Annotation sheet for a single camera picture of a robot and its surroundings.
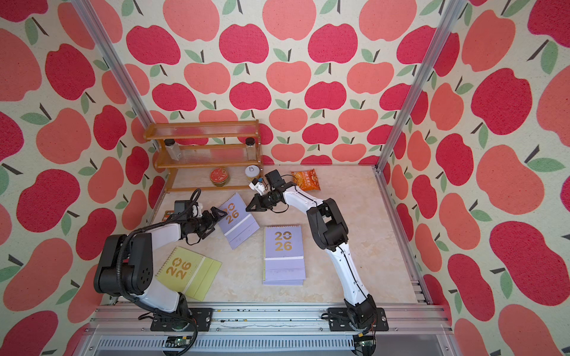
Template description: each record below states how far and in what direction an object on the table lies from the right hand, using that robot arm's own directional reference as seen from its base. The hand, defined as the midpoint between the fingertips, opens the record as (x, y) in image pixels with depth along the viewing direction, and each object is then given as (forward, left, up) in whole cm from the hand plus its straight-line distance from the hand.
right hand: (248, 212), depth 96 cm
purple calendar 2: (-4, +4, -2) cm, 6 cm away
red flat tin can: (+21, +20, -1) cm, 29 cm away
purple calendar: (-20, -18, -1) cm, 27 cm away
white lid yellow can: (+25, +3, +1) cm, 25 cm away
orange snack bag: (+23, -25, -2) cm, 34 cm away
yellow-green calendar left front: (-26, +19, -5) cm, 33 cm away
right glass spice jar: (+24, +2, +17) cm, 29 cm away
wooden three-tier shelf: (+33, +30, +1) cm, 45 cm away
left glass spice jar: (+20, +36, +17) cm, 45 cm away
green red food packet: (-2, +39, -4) cm, 39 cm away
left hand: (-5, +11, -1) cm, 12 cm away
